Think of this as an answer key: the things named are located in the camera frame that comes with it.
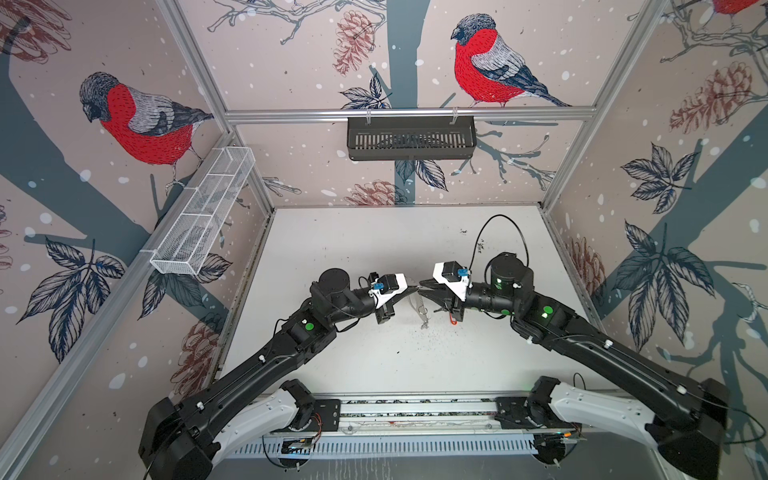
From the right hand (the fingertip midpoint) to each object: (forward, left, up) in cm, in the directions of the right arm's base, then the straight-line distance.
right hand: (418, 288), depth 65 cm
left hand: (-1, +1, +2) cm, 2 cm away
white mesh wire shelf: (+16, +58, +4) cm, 60 cm away
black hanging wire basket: (+51, +14, +7) cm, 54 cm away
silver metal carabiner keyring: (-2, -1, -7) cm, 7 cm away
